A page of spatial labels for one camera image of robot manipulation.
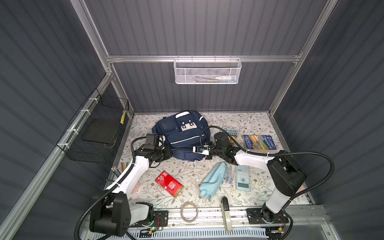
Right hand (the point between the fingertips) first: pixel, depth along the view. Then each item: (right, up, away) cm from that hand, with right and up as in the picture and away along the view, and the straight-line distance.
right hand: (198, 145), depth 86 cm
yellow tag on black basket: (-43, +16, -2) cm, 46 cm away
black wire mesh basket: (-51, +6, -16) cm, 54 cm away
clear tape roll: (-9, -31, -11) cm, 34 cm away
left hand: (-15, -4, -1) cm, 16 cm away
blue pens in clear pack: (+19, -18, +1) cm, 26 cm away
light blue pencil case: (+8, -19, -4) cm, 21 cm away
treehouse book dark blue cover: (+41, +1, +13) cm, 43 cm away
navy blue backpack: (-11, +8, +16) cm, 21 cm away
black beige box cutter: (+13, -31, -14) cm, 37 cm away
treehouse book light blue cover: (+25, +7, +19) cm, 32 cm away
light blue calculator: (+25, -18, -1) cm, 31 cm away
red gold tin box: (-17, -22, -2) cm, 28 cm away
